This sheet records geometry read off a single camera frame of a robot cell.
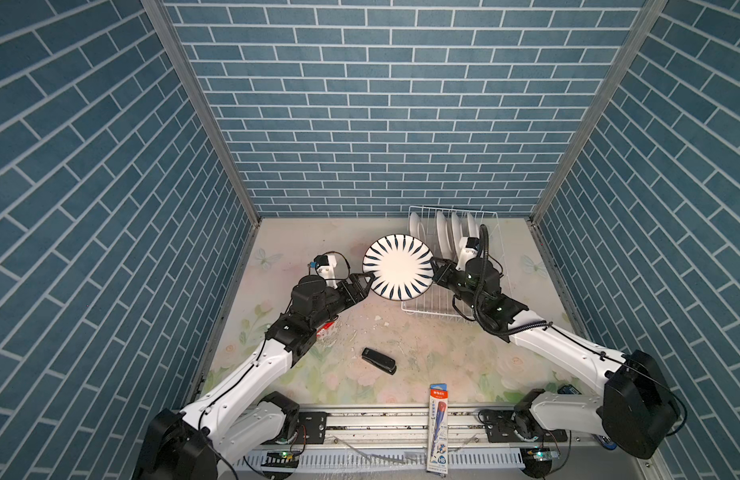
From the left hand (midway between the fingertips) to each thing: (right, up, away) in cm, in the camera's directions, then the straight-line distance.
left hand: (370, 281), depth 76 cm
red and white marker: (-15, -16, +15) cm, 26 cm away
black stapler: (+3, -23, +6) cm, 24 cm away
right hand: (+15, +6, +4) cm, 17 cm away
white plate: (+14, +18, +26) cm, 34 cm away
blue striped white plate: (+9, +3, +5) cm, 11 cm away
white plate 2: (+24, +15, +22) cm, 36 cm away
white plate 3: (+35, +17, +29) cm, 49 cm away
